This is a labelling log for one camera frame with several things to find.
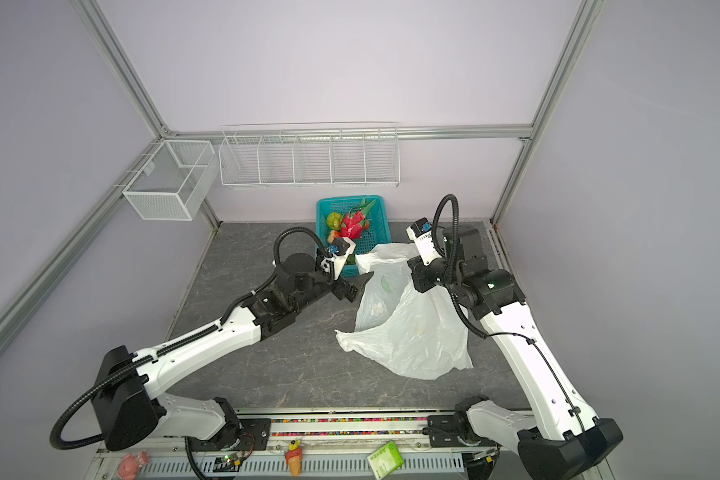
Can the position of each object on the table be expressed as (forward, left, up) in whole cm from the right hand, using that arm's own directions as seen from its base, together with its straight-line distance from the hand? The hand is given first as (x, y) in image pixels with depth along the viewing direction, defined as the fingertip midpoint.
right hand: (413, 263), depth 71 cm
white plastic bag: (-11, -1, -15) cm, 19 cm away
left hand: (+1, +13, -1) cm, 13 cm away
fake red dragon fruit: (+34, +17, -20) cm, 43 cm away
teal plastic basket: (+34, +8, -25) cm, 43 cm away
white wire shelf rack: (+45, +31, +1) cm, 55 cm away
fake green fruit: (+38, +25, -23) cm, 51 cm away
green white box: (-37, +7, -28) cm, 47 cm away
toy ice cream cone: (-36, +29, -27) cm, 53 cm away
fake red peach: (+31, +26, -24) cm, 47 cm away
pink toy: (-38, +66, -26) cm, 80 cm away
